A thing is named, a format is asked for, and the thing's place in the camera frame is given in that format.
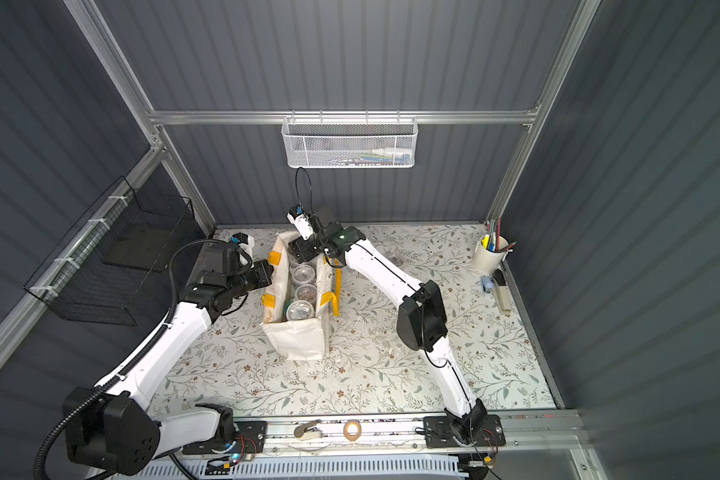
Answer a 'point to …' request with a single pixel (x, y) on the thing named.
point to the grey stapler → (502, 290)
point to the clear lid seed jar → (303, 274)
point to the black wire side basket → (108, 269)
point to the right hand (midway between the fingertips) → (302, 241)
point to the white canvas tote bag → (299, 340)
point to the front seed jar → (305, 292)
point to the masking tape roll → (346, 426)
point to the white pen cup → (490, 251)
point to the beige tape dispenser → (308, 431)
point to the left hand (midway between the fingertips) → (277, 269)
